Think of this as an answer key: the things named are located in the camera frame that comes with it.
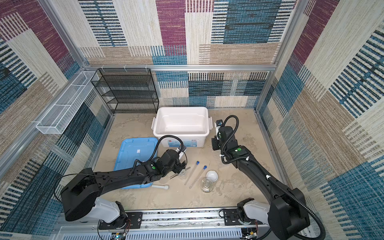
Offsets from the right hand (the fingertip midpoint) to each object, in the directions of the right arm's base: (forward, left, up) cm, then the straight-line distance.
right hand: (217, 138), depth 84 cm
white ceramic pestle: (-21, +28, -14) cm, 38 cm away
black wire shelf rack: (+43, +60, +1) cm, 74 cm away
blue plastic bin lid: (+4, +54, -16) cm, 56 cm away
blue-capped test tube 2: (-15, +11, -17) cm, 25 cm away
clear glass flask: (-22, +7, -10) cm, 25 cm away
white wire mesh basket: (+1, +76, +18) cm, 79 cm away
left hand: (-6, +21, -6) cm, 23 cm away
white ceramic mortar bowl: (-15, +3, -14) cm, 21 cm away
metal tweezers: (-14, +23, -14) cm, 30 cm away
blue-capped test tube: (-7, +11, -16) cm, 20 cm away
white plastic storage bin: (+23, +14, -15) cm, 31 cm away
